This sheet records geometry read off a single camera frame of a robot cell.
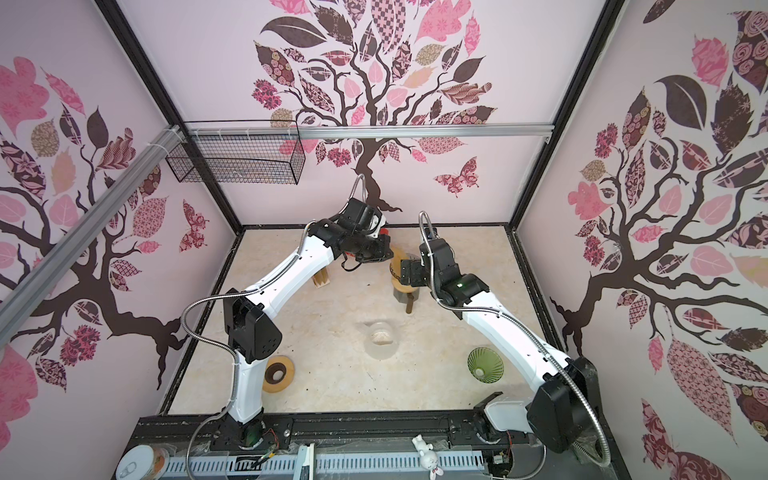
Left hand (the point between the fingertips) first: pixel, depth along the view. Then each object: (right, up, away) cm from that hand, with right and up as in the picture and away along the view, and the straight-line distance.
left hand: (392, 257), depth 83 cm
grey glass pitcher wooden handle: (+5, -13, +10) cm, 17 cm away
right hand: (+7, -1, -2) cm, 8 cm away
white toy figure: (+8, -47, -15) cm, 50 cm away
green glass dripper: (+27, -32, +1) cm, 42 cm away
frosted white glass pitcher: (-3, -26, +7) cm, 27 cm away
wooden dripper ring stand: (+2, -9, +7) cm, 12 cm away
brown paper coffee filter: (+1, -2, -5) cm, 5 cm away
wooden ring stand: (-32, -33, -2) cm, 46 cm away
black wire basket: (-59, +41, +39) cm, 82 cm away
